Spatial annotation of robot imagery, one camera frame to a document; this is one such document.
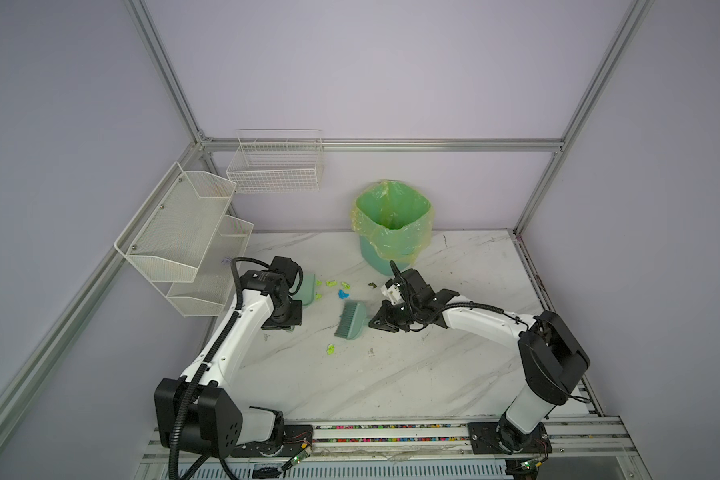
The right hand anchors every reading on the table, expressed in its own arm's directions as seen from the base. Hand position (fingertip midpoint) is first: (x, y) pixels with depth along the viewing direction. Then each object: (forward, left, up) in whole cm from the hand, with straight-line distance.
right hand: (367, 325), depth 82 cm
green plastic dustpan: (+10, +19, +1) cm, 21 cm away
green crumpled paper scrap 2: (+16, +18, -10) cm, 26 cm away
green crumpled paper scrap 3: (+21, +8, -11) cm, 25 cm away
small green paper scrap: (-2, +11, -12) cm, 16 cm away
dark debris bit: (+22, -1, -11) cm, 24 cm away
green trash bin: (+30, -1, -9) cm, 31 cm away
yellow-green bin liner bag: (+43, -9, +2) cm, 44 cm away
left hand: (-3, +22, +4) cm, 22 cm away
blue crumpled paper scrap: (+17, +9, -11) cm, 22 cm away
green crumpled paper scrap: (+22, +14, -10) cm, 28 cm away
